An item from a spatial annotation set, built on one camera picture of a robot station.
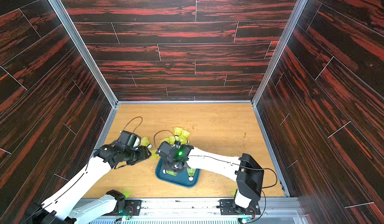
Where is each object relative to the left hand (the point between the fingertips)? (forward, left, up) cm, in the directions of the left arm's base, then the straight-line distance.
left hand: (149, 155), depth 79 cm
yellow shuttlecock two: (-5, -10, -11) cm, 16 cm away
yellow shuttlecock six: (+20, -18, -10) cm, 28 cm away
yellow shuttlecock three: (0, -3, +1) cm, 3 cm away
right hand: (-3, -11, -2) cm, 11 cm away
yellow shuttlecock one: (-5, -23, -9) cm, 25 cm away
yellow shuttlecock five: (+22, -13, -9) cm, 27 cm away
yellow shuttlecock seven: (+15, -9, -9) cm, 20 cm away
